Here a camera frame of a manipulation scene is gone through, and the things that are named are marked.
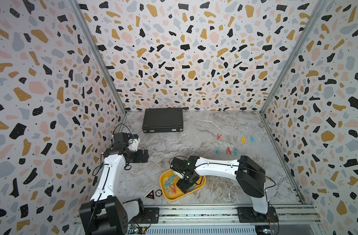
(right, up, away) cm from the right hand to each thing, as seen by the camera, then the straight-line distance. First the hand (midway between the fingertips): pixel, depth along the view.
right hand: (184, 187), depth 82 cm
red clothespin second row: (+29, +18, +17) cm, 38 cm away
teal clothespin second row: (+22, +18, +16) cm, 32 cm away
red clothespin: (+24, +26, +25) cm, 44 cm away
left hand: (-25, +17, +1) cm, 31 cm away
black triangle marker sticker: (-19, -4, -1) cm, 19 cm away
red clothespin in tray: (-6, -1, 0) cm, 6 cm away
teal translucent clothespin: (+34, +17, +17) cm, 42 cm away
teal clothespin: (+48, +25, +24) cm, 59 cm away
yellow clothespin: (+41, +24, +22) cm, 52 cm away
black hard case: (-15, +38, +27) cm, 50 cm away
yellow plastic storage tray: (-9, -1, 0) cm, 9 cm away
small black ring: (-15, -3, 0) cm, 15 cm away
